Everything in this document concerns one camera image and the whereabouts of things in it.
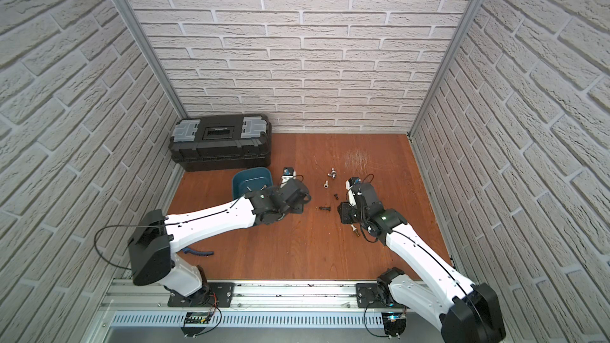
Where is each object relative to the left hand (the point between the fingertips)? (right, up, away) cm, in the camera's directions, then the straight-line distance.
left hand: (303, 196), depth 81 cm
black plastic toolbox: (-42, +19, +11) cm, 47 cm away
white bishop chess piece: (+9, +1, +18) cm, 20 cm away
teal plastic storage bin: (-24, +4, +20) cm, 31 cm away
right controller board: (+28, -37, -11) cm, 48 cm away
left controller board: (-34, -37, -9) cm, 51 cm away
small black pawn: (+13, -3, +16) cm, 21 cm away
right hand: (+15, -4, +1) cm, 16 cm away
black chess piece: (+10, -7, +11) cm, 16 cm away
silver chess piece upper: (+12, +6, +21) cm, 25 cm away
